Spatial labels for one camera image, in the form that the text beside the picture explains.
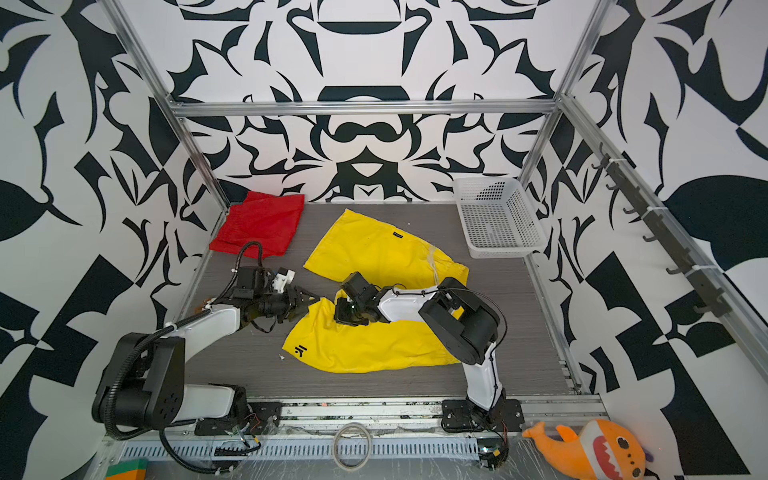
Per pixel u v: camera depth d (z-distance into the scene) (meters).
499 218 1.15
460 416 0.74
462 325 0.50
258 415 0.74
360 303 0.73
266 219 1.15
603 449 0.64
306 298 0.84
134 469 0.66
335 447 0.70
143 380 0.43
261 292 0.76
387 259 1.03
